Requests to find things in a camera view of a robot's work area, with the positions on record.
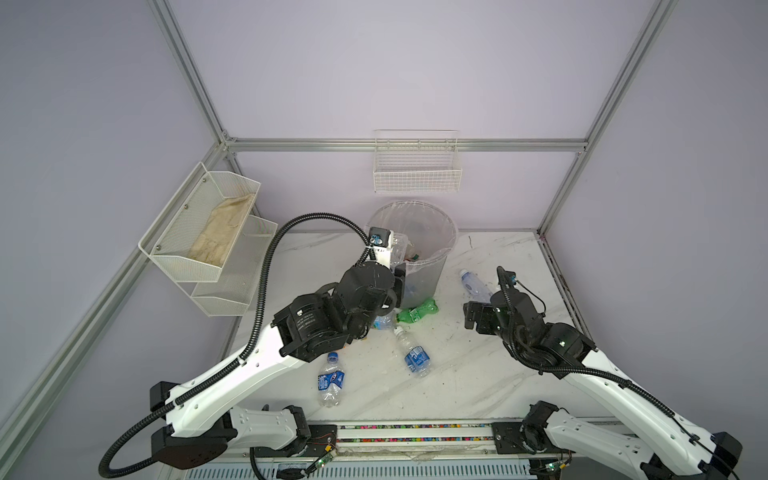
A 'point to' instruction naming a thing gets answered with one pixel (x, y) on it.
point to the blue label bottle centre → (417, 360)
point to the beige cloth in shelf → (216, 238)
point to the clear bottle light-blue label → (385, 322)
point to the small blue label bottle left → (330, 381)
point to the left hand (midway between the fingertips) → (390, 265)
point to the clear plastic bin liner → (431, 233)
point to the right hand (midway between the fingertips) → (476, 307)
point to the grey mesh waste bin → (422, 281)
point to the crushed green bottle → (413, 314)
